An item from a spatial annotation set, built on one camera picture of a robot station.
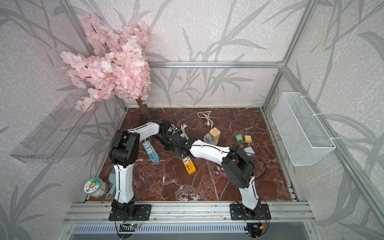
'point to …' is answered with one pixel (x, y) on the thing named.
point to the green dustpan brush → (112, 178)
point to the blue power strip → (151, 151)
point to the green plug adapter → (238, 137)
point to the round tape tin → (96, 187)
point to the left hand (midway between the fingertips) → (179, 151)
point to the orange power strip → (189, 165)
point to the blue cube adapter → (208, 138)
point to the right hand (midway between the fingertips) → (182, 150)
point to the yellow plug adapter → (248, 139)
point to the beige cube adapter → (215, 133)
